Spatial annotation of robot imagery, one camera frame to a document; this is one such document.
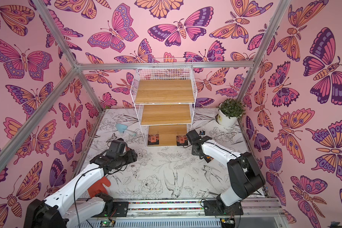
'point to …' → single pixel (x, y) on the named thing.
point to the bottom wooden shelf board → (167, 133)
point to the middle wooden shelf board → (166, 114)
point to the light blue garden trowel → (121, 128)
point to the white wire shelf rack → (165, 73)
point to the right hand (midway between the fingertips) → (198, 151)
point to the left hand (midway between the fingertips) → (135, 155)
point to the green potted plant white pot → (230, 109)
